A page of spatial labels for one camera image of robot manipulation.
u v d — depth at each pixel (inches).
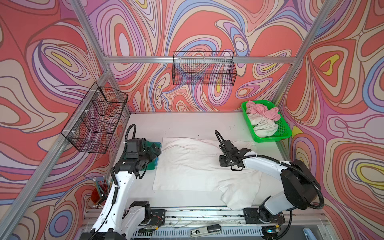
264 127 41.4
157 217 28.4
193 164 36.4
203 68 37.7
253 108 43.9
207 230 26.1
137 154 22.9
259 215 26.7
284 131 39.9
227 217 29.5
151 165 34.6
